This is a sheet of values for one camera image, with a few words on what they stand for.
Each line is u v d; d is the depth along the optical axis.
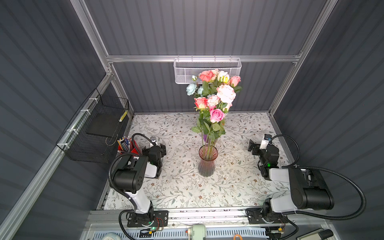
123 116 0.81
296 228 0.65
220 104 0.60
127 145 0.87
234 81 0.77
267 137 0.79
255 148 0.83
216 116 0.57
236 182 0.85
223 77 0.56
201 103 0.66
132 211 0.61
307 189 0.45
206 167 0.93
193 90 0.81
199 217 0.75
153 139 0.83
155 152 0.75
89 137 0.71
